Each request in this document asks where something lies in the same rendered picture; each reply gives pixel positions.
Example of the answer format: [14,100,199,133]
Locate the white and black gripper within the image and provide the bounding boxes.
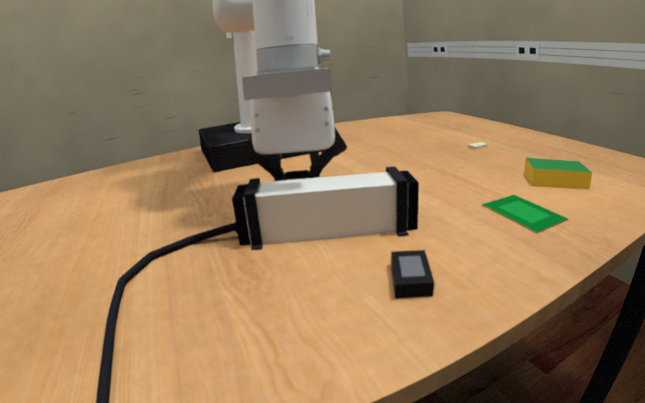
[243,92,347,182]

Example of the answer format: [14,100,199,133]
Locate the yellow block with green top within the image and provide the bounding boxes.
[524,158,592,189]

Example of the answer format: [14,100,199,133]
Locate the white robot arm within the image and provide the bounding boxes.
[212,0,332,133]

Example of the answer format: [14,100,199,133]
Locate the flat green rectangular pad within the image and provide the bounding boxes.
[481,195,568,233]

